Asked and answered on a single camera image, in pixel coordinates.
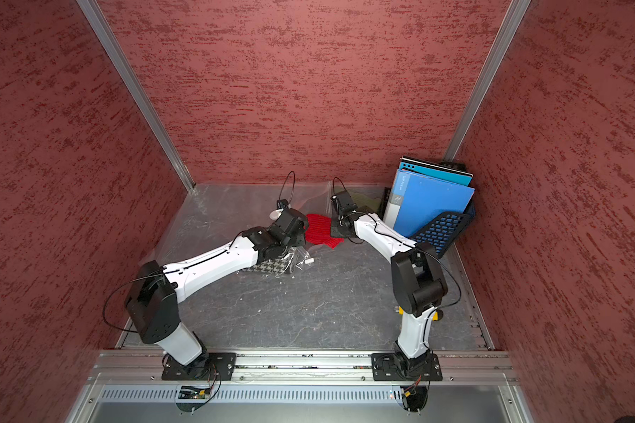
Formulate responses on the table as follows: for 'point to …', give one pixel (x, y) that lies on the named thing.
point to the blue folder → (416, 201)
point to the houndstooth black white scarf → (272, 266)
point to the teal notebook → (436, 171)
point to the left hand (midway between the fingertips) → (296, 235)
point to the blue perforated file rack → (441, 233)
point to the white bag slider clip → (310, 261)
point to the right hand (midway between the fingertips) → (340, 233)
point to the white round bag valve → (276, 213)
